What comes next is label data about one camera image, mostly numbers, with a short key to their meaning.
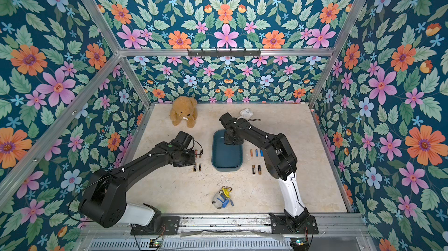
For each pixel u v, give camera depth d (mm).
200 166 908
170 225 736
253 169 896
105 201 422
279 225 734
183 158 718
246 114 1106
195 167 903
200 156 953
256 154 958
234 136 720
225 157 932
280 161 538
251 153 961
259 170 887
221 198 767
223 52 926
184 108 945
